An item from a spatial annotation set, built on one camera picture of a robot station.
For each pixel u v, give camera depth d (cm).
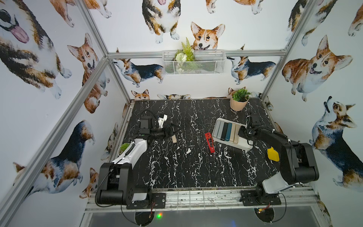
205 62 92
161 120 80
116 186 42
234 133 97
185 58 82
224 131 98
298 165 45
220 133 97
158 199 74
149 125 69
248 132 70
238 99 105
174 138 95
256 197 69
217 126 101
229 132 98
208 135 97
